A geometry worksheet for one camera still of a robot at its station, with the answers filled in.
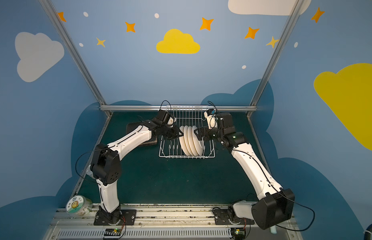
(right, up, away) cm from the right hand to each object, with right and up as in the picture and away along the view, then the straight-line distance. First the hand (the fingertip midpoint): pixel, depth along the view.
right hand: (203, 127), depth 78 cm
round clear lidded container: (-61, -37, -7) cm, 72 cm away
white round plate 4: (-1, -11, +12) cm, 16 cm away
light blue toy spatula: (+33, -49, -7) cm, 60 cm away
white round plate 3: (-6, -8, +8) cm, 13 cm away
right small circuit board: (+18, -53, -5) cm, 56 cm away
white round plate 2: (-9, -8, +8) cm, 14 cm away
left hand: (-12, -3, +11) cm, 16 cm away
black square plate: (-49, +1, +27) cm, 56 cm away
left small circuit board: (-46, -52, -5) cm, 69 cm away
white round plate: (-12, -8, +8) cm, 16 cm away
